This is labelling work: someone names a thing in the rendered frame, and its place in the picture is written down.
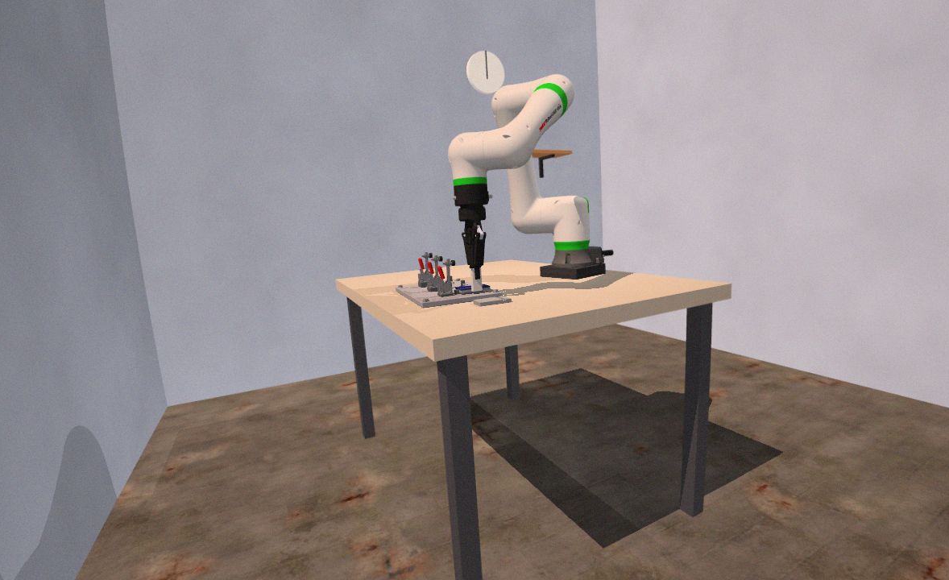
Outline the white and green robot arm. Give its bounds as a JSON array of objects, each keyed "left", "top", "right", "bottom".
[{"left": 448, "top": 74, "right": 614, "bottom": 267}]

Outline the blue rectangular plate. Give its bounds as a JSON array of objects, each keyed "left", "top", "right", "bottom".
[{"left": 455, "top": 284, "right": 491, "bottom": 293}]

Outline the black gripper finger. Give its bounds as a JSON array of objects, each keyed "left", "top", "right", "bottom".
[
  {"left": 467, "top": 225, "right": 487, "bottom": 292},
  {"left": 462, "top": 228, "right": 473, "bottom": 291}
]

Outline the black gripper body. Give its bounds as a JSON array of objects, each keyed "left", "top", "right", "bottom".
[{"left": 458, "top": 206, "right": 486, "bottom": 241}]

